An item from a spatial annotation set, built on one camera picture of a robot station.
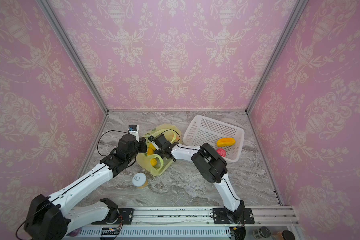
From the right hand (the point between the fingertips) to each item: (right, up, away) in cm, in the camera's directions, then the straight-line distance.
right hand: (161, 147), depth 98 cm
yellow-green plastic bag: (-8, -5, -12) cm, 16 cm away
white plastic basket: (+45, -2, -11) cm, 46 cm away
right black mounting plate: (+33, -30, -25) cm, 51 cm away
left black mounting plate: (-14, -31, -24) cm, 42 cm away
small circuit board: (-21, -37, -25) cm, 50 cm away
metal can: (+48, -30, -36) cm, 67 cm away
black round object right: (+58, -31, -37) cm, 75 cm away
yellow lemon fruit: (-3, -7, -11) cm, 13 cm away
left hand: (-6, +7, -16) cm, 19 cm away
